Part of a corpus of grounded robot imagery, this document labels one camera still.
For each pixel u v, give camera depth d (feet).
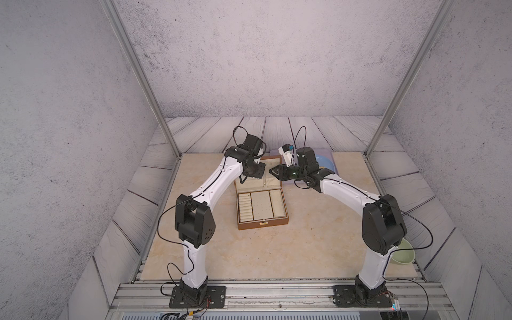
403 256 2.65
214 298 2.39
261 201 3.08
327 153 4.00
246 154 2.04
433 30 2.46
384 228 1.60
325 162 3.77
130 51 2.61
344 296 2.39
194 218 1.62
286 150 2.61
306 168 2.30
